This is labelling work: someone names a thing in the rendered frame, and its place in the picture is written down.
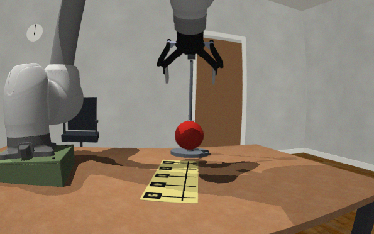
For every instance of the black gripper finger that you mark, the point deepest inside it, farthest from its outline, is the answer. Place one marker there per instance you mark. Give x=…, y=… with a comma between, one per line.
x=215, y=64
x=165, y=63

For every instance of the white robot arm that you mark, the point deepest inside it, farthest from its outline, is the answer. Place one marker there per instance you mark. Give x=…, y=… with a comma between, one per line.
x=32, y=101

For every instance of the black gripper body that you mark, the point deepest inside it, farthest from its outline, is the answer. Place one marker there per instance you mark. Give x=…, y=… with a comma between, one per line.
x=194, y=40

